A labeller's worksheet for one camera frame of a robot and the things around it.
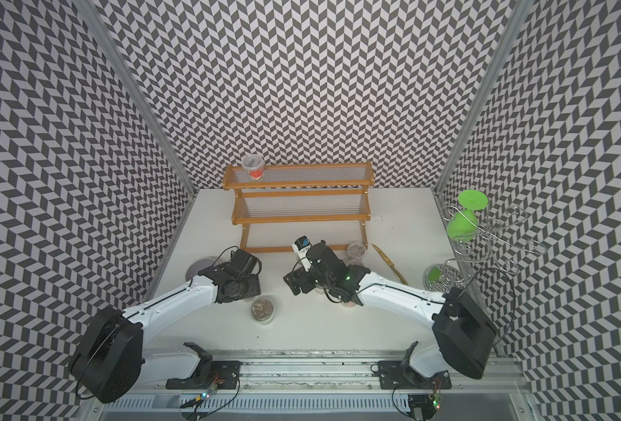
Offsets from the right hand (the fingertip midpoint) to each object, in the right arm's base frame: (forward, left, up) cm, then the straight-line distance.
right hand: (298, 276), depth 80 cm
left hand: (0, +17, -9) cm, 20 cm away
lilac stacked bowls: (+7, +36, -6) cm, 37 cm away
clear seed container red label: (+26, +13, +22) cm, 36 cm away
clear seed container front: (-8, +11, -7) cm, 15 cm away
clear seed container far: (+12, -19, -5) cm, 23 cm away
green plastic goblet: (+12, -51, +9) cm, 53 cm away
